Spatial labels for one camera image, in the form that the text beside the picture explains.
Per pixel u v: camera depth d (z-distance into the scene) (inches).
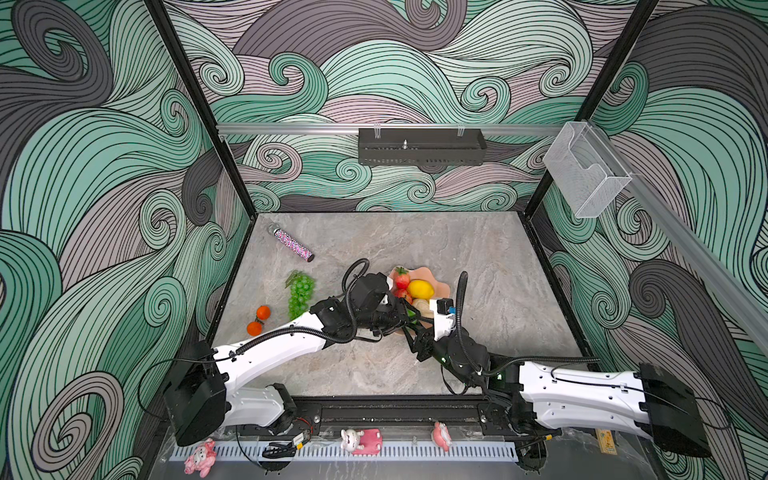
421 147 37.7
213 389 15.3
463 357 19.9
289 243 42.0
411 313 28.0
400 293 35.4
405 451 27.4
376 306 24.1
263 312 35.5
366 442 27.4
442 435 26.4
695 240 23.6
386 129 36.0
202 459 25.7
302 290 36.4
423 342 24.6
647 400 16.8
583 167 31.3
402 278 36.0
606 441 27.0
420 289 35.7
